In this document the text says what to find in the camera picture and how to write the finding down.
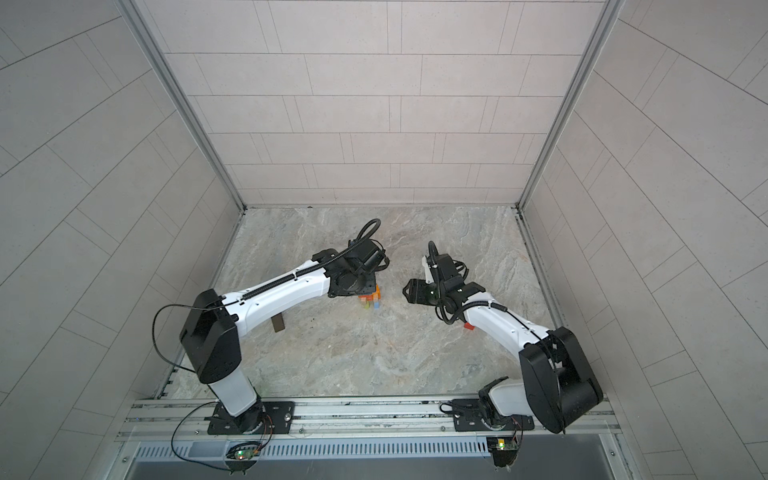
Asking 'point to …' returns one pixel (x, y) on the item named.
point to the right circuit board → (504, 450)
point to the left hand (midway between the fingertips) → (377, 283)
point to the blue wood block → (377, 304)
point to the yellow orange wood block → (377, 294)
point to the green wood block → (368, 305)
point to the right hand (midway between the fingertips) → (410, 292)
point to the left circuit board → (241, 456)
